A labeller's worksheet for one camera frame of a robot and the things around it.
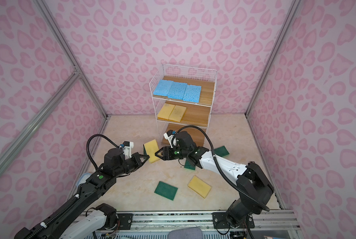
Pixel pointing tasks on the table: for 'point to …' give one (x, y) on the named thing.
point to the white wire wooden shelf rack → (198, 114)
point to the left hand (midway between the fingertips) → (150, 154)
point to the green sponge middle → (188, 165)
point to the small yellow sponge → (165, 111)
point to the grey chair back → (187, 233)
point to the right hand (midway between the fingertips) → (159, 153)
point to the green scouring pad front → (166, 190)
